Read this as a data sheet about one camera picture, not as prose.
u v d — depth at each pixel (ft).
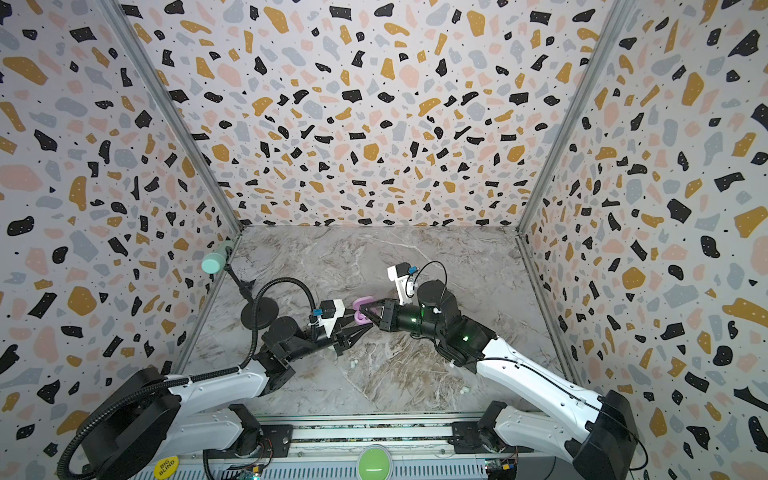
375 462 2.27
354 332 2.21
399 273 2.08
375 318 2.11
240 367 1.82
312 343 2.08
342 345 2.19
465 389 2.68
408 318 1.98
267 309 3.26
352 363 2.81
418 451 2.41
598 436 1.28
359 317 2.31
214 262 2.18
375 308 2.18
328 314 2.03
